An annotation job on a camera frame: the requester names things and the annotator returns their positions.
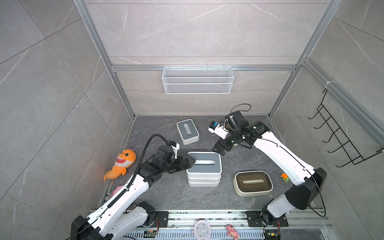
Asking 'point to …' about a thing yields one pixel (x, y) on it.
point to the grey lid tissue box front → (208, 165)
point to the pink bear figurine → (232, 231)
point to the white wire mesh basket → (197, 80)
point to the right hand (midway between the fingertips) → (219, 142)
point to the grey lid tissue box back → (188, 131)
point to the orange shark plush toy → (125, 159)
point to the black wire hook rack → (343, 141)
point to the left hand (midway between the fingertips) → (191, 160)
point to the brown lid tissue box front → (252, 183)
